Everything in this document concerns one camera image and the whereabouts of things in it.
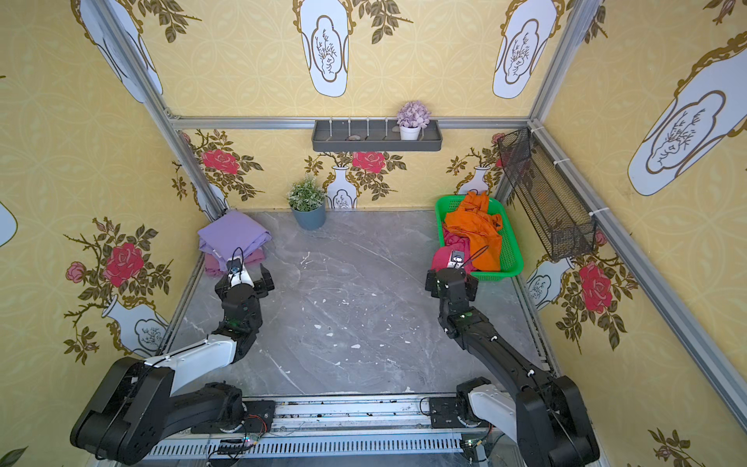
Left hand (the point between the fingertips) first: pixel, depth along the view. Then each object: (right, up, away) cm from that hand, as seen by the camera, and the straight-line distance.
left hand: (250, 270), depth 86 cm
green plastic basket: (+83, +2, +12) cm, 84 cm away
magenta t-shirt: (+65, +8, +18) cm, 68 cm away
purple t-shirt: (-16, +10, +20) cm, 27 cm away
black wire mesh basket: (+93, +12, -1) cm, 93 cm away
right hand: (+59, -1, 0) cm, 59 cm away
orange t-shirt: (+73, +16, +20) cm, 77 cm away
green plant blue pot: (+12, +23, +19) cm, 32 cm away
